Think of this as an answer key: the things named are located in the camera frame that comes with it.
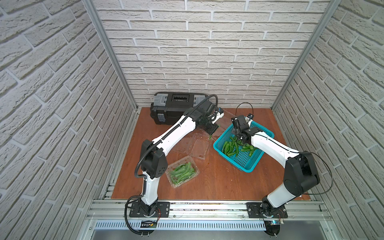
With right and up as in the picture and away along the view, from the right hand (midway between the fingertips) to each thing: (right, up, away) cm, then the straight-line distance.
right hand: (241, 128), depth 90 cm
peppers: (-36, -26, -7) cm, 45 cm away
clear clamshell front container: (-35, -18, -6) cm, 40 cm away
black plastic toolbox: (-47, +13, +6) cm, 49 cm away
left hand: (-14, +1, -8) cm, 16 cm away
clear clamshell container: (-28, -12, +8) cm, 31 cm away
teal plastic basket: (+3, -21, 0) cm, 21 cm away
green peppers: (-6, -12, +3) cm, 14 cm away
